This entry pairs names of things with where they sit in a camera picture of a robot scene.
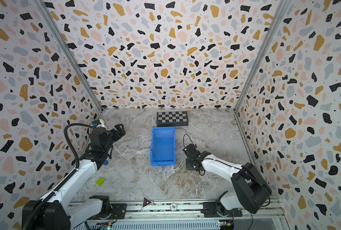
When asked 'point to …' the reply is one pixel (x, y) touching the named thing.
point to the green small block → (100, 181)
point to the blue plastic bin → (163, 146)
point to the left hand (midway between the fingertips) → (119, 125)
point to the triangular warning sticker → (146, 202)
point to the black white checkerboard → (173, 118)
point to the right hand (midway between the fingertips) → (190, 162)
